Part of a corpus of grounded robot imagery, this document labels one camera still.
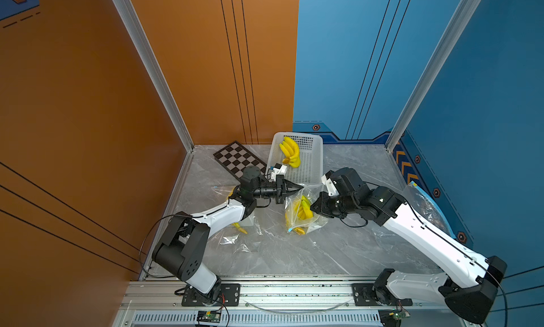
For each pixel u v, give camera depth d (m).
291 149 1.09
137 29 0.76
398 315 0.70
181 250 0.45
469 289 0.39
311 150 1.16
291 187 0.74
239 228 0.87
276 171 0.77
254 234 0.85
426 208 0.80
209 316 0.72
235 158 1.11
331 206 0.60
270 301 0.73
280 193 0.71
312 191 0.77
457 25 0.76
